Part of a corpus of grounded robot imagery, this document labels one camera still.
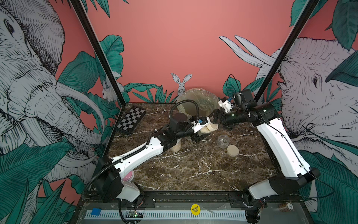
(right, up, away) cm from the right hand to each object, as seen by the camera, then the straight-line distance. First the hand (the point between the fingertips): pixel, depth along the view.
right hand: (209, 120), depth 66 cm
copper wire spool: (+39, -43, +2) cm, 58 cm away
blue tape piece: (-58, -47, +4) cm, 75 cm away
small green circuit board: (-37, -48, +4) cm, 61 cm away
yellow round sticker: (-6, -47, +6) cm, 48 cm away
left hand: (0, -2, +4) cm, 4 cm away
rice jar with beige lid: (+16, -16, +32) cm, 39 cm away
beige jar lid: (+21, -21, +26) cm, 39 cm away
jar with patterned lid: (-17, -19, +25) cm, 36 cm away
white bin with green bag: (+4, +12, +28) cm, 30 cm away
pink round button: (-44, -33, +14) cm, 57 cm away
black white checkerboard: (-53, -1, +39) cm, 65 cm away
